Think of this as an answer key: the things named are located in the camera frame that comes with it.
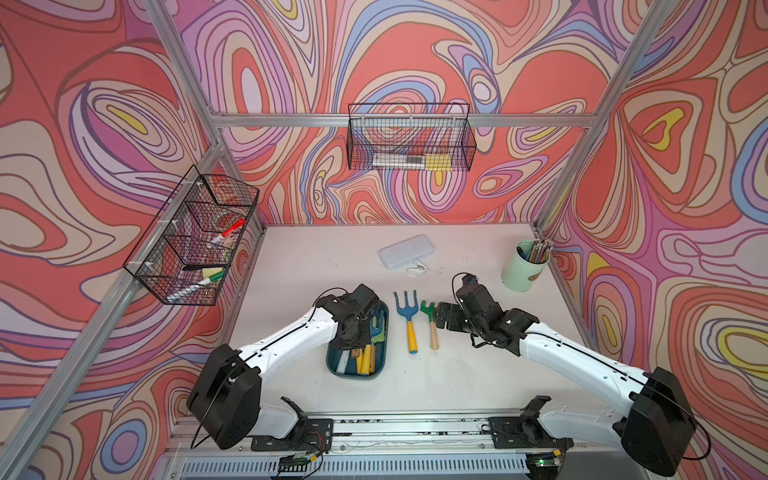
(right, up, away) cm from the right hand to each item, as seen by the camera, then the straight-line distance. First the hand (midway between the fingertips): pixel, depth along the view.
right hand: (449, 322), depth 82 cm
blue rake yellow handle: (-10, 0, +13) cm, 17 cm away
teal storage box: (-33, -10, +2) cm, 34 cm away
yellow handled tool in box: (-24, -11, 0) cm, 26 cm away
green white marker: (-64, +11, -11) cm, 66 cm away
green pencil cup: (+25, +16, +8) cm, 31 cm away
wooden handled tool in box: (-22, -12, -1) cm, 25 cm away
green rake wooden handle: (-3, -6, +6) cm, 9 cm away
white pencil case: (-10, +20, +29) cm, 36 cm away
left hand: (-24, -6, 0) cm, 25 cm away
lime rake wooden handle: (-20, -6, +6) cm, 22 cm away
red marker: (-57, +26, -6) cm, 63 cm away
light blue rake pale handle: (-30, -11, +1) cm, 32 cm away
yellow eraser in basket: (-2, +48, +8) cm, 48 cm away
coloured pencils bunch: (+30, +20, +8) cm, 37 cm away
